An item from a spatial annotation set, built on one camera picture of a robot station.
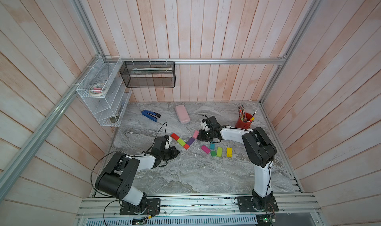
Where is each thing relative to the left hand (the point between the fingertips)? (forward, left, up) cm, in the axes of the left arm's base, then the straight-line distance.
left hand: (179, 153), depth 92 cm
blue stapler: (+31, +23, +1) cm, 39 cm away
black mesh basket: (+48, +23, +26) cm, 59 cm away
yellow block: (+1, -32, 0) cm, 32 cm away
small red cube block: (+5, -4, 0) cm, 7 cm away
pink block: (+14, -11, +1) cm, 18 cm away
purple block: (+9, -7, -1) cm, 12 cm away
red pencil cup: (+17, -41, +8) cm, 45 cm away
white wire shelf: (+12, +38, +28) cm, 49 cm away
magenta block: (+3, -17, 0) cm, 17 cm away
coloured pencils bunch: (+20, -40, +15) cm, 47 cm away
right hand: (+13, -12, 0) cm, 17 cm away
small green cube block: (0, -21, 0) cm, 21 cm away
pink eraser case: (+32, -1, +1) cm, 32 cm away
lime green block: (+9, -1, -1) cm, 9 cm away
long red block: (+14, +4, -1) cm, 14 cm away
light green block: (0, -25, 0) cm, 25 cm away
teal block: (+5, -21, 0) cm, 22 cm away
